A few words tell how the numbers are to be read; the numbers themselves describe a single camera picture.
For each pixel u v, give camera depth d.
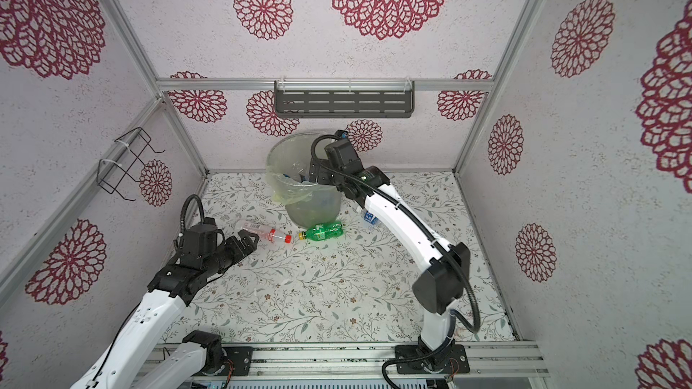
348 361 0.76
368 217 1.00
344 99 0.95
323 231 0.95
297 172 0.98
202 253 0.58
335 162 0.59
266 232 0.97
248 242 0.70
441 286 0.51
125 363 0.42
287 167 0.99
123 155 0.77
